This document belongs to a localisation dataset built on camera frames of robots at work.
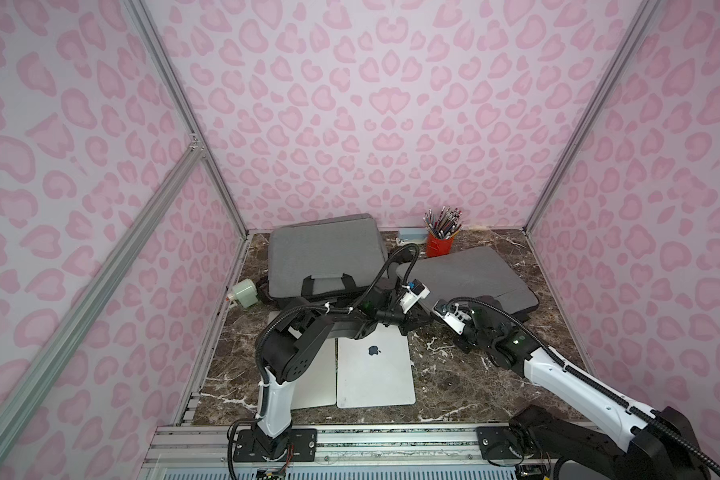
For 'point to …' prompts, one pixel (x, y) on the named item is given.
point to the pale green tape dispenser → (245, 292)
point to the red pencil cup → (438, 247)
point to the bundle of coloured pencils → (447, 224)
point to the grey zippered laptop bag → (333, 261)
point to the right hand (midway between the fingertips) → (450, 320)
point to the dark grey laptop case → (479, 273)
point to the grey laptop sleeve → (330, 259)
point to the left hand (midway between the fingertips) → (434, 322)
